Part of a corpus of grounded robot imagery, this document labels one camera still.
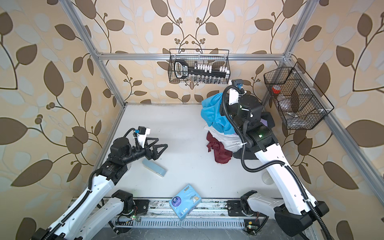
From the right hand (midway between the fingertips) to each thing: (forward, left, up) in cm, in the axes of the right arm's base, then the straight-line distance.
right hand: (226, 95), depth 62 cm
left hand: (-9, +30, -21) cm, 38 cm away
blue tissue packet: (-32, +19, -40) cm, 54 cm away
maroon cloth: (-7, -2, -40) cm, 41 cm away
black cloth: (-7, -19, -42) cm, 46 cm away
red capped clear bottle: (+21, -36, -15) cm, 44 cm away
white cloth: (+1, -10, -40) cm, 42 cm away
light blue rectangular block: (-13, +38, -43) cm, 59 cm away
